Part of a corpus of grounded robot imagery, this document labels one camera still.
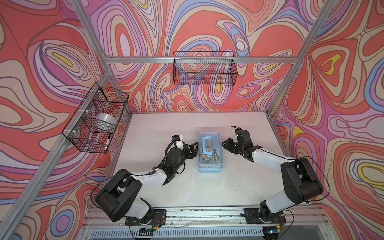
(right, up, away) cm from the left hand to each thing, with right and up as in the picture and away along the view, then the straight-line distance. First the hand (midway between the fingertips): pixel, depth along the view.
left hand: (196, 143), depth 84 cm
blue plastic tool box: (+9, -15, 0) cm, 17 cm away
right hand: (+17, -3, +9) cm, 20 cm away
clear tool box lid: (+8, -4, +1) cm, 9 cm away
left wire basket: (-54, +9, -8) cm, 55 cm away
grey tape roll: (-44, +12, -14) cm, 47 cm away
